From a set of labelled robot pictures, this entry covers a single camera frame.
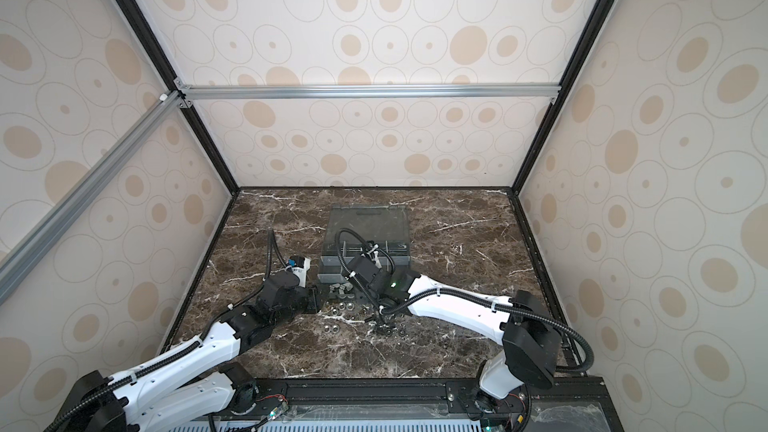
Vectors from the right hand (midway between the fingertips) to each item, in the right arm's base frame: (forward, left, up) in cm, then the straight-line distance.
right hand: (365, 283), depth 81 cm
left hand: (0, +9, -1) cm, 9 cm away
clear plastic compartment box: (+29, -5, -12) cm, 32 cm away
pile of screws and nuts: (-2, +8, -11) cm, 14 cm away
